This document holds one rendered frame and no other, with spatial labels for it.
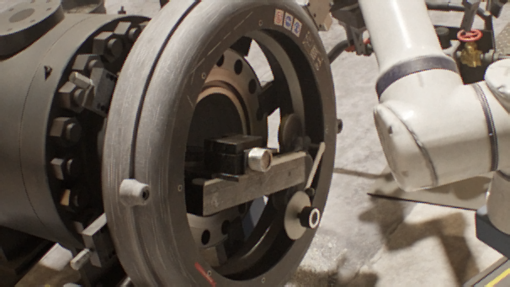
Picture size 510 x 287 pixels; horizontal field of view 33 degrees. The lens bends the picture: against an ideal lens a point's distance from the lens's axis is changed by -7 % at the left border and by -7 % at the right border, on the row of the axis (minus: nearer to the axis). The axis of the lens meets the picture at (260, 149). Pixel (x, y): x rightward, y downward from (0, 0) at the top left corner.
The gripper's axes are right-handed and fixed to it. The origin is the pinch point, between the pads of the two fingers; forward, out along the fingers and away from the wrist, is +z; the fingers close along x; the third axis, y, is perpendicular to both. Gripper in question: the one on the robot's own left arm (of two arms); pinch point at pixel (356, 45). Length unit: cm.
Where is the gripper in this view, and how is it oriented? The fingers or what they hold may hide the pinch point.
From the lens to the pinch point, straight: 258.7
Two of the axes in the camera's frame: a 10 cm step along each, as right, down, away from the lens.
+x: -5.0, -3.7, 7.9
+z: 2.1, 8.3, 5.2
